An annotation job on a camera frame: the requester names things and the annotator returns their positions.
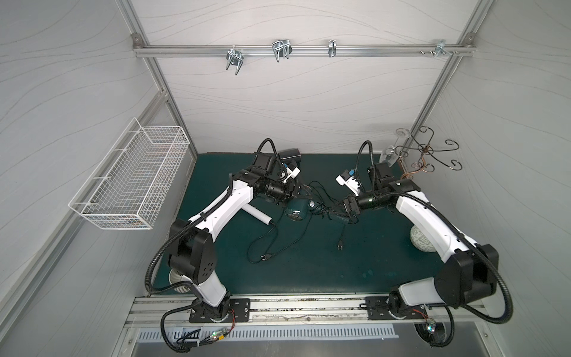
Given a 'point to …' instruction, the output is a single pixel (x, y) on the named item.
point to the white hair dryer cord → (267, 256)
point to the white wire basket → (131, 182)
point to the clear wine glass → (391, 155)
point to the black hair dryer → (291, 155)
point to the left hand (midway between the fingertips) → (308, 201)
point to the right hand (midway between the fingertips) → (335, 208)
